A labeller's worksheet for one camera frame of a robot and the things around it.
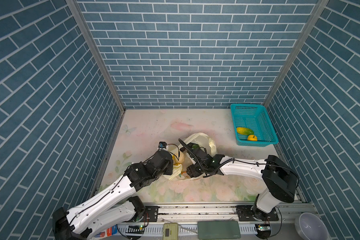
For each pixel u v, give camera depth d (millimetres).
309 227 706
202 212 757
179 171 693
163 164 559
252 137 973
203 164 662
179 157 653
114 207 575
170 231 680
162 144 663
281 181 449
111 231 682
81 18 737
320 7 707
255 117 1153
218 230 696
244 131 1025
